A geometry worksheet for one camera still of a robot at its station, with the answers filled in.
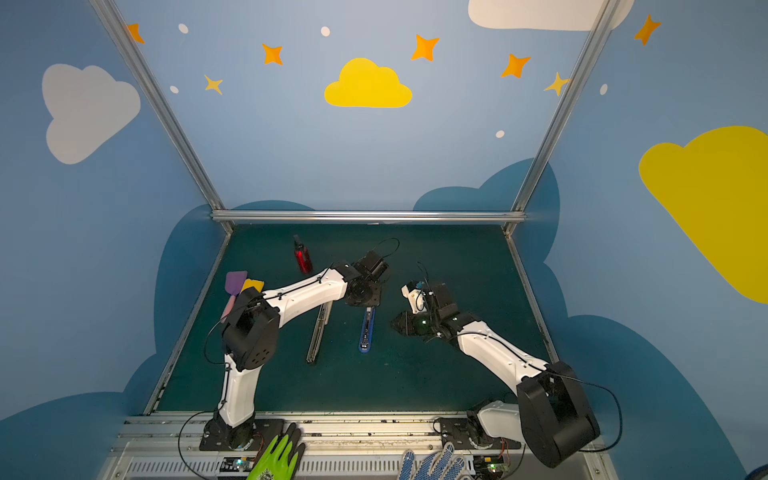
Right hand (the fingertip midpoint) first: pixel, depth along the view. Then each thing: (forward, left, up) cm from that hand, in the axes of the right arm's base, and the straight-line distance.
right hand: (396, 320), depth 84 cm
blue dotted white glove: (-33, -13, -9) cm, 36 cm away
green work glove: (-34, +26, -8) cm, 43 cm away
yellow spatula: (+15, +48, -8) cm, 51 cm away
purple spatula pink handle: (+16, +57, -8) cm, 60 cm away
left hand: (+9, +6, -4) cm, 12 cm away
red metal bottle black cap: (+23, +33, 0) cm, 40 cm away
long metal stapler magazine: (+3, +24, -8) cm, 25 cm away
